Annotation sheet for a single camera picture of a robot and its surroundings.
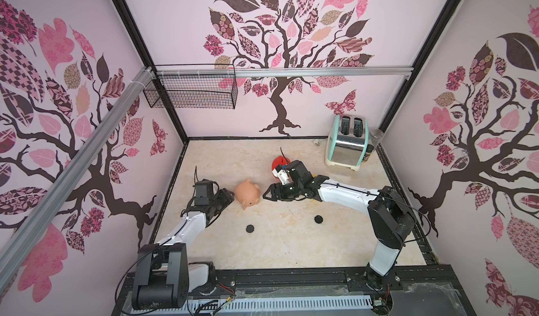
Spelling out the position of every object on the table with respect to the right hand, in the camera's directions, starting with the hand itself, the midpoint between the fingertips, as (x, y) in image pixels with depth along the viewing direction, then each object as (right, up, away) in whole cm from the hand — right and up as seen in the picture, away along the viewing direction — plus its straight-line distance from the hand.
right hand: (268, 195), depth 84 cm
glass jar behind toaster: (+54, +27, +20) cm, 63 cm away
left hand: (-16, -3, +6) cm, 17 cm away
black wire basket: (-35, +49, +11) cm, 61 cm away
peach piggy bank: (-9, 0, +5) cm, 11 cm away
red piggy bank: (+5, +14, +15) cm, 21 cm away
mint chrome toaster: (+37, +22, +11) cm, 44 cm away
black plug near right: (+22, -12, +6) cm, 26 cm away
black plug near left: (-8, -15, +3) cm, 17 cm away
